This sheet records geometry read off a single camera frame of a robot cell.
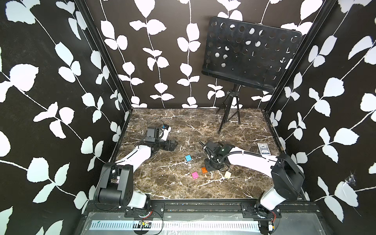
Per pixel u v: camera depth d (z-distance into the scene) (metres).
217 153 0.64
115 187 0.43
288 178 0.44
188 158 0.91
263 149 0.96
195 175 0.84
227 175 0.86
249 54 0.67
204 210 0.75
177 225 0.70
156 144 0.71
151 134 0.71
